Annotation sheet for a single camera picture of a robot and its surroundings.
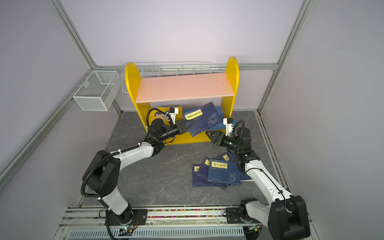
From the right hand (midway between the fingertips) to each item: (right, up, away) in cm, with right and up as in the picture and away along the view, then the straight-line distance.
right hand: (208, 134), depth 75 cm
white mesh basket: (-73, +28, +26) cm, 83 cm away
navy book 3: (+21, -25, +9) cm, 33 cm away
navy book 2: (+10, -23, +11) cm, 27 cm away
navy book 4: (-2, -23, +12) cm, 26 cm away
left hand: (-6, +5, 0) cm, 8 cm away
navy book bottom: (-5, -27, +9) cm, 29 cm away
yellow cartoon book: (-31, +11, +16) cm, 37 cm away
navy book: (-1, +9, +3) cm, 10 cm away
